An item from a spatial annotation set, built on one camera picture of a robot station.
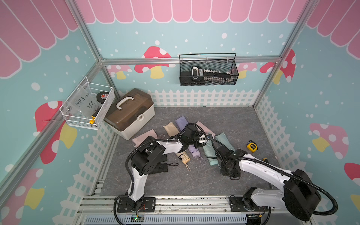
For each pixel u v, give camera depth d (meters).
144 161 0.52
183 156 0.89
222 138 0.98
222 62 0.91
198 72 0.89
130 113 0.89
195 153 0.92
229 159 0.61
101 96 0.80
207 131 1.02
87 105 0.70
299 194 0.41
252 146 0.94
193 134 0.77
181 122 1.09
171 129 1.05
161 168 0.85
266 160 0.88
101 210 0.74
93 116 0.63
